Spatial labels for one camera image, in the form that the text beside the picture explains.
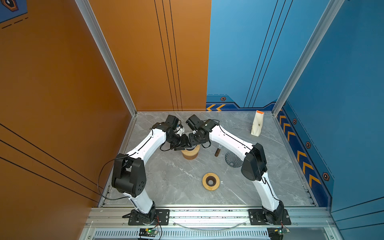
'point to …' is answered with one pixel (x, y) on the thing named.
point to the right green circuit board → (276, 233)
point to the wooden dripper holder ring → (197, 147)
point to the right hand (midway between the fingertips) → (192, 141)
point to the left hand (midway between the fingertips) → (189, 145)
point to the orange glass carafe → (190, 154)
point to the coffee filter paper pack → (257, 123)
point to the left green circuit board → (147, 232)
